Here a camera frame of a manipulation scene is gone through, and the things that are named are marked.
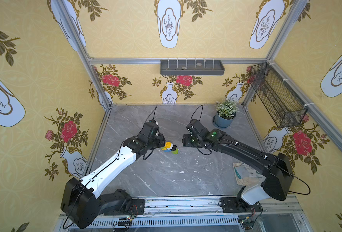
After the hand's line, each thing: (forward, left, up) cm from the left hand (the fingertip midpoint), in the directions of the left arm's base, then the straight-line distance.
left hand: (167, 140), depth 81 cm
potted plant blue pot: (+21, -39, 0) cm, 45 cm away
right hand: (-2, -10, -1) cm, 10 cm away
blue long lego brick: (0, 0, -13) cm, 13 cm away
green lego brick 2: (-1, -5, -14) cm, 15 cm away
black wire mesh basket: (+18, -67, +11) cm, 71 cm away
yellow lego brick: (+1, -1, -9) cm, 9 cm away
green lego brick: (+2, 0, -8) cm, 9 cm away
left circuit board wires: (-35, +20, -18) cm, 44 cm away
